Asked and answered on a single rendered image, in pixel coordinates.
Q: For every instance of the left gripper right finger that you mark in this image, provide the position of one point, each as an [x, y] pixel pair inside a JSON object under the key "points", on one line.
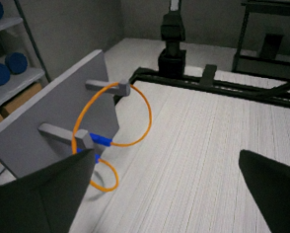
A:
{"points": [[269, 184]]}

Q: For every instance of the orange cable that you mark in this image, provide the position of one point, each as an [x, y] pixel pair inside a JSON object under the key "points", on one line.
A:
{"points": [[106, 141]]}

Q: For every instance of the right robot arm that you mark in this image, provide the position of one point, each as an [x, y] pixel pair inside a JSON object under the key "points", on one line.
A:
{"points": [[172, 30]]}

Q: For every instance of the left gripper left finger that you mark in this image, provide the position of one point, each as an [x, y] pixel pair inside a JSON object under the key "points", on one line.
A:
{"points": [[47, 200]]}

